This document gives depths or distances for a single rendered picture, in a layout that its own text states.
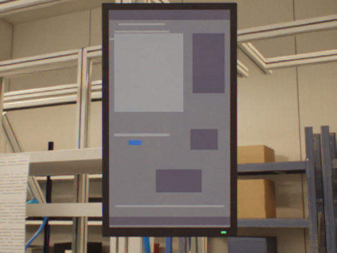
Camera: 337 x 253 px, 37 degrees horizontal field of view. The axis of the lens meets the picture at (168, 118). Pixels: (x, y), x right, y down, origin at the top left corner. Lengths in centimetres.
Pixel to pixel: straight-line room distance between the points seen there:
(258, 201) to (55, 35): 323
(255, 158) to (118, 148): 326
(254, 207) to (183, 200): 318
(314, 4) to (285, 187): 171
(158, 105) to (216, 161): 17
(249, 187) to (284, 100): 97
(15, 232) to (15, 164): 20
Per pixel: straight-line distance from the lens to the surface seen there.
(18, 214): 158
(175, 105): 111
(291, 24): 200
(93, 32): 591
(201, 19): 113
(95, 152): 156
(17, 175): 160
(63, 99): 289
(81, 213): 158
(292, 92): 482
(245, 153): 435
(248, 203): 430
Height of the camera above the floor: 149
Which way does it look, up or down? 11 degrees up
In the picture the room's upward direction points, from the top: straight up
